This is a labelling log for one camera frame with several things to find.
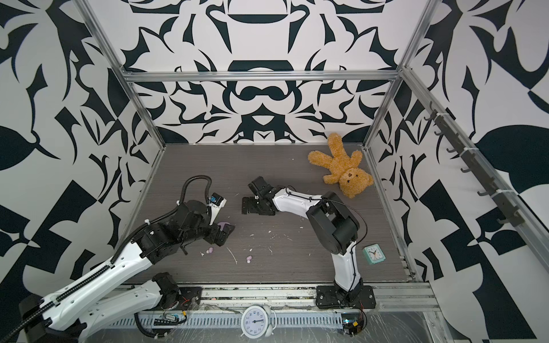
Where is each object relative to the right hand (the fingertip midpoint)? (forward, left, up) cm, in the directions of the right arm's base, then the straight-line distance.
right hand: (249, 209), depth 92 cm
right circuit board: (-39, -36, -6) cm, 53 cm away
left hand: (-11, +7, +14) cm, 19 cm away
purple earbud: (-16, +15, -3) cm, 22 cm away
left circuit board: (-38, +25, -5) cm, 46 cm away
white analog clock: (-39, -5, -1) cm, 39 cm away
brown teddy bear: (+11, -46, +3) cm, 47 cm away
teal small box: (-18, -48, -4) cm, 52 cm away
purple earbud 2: (-19, -1, -4) cm, 20 cm away
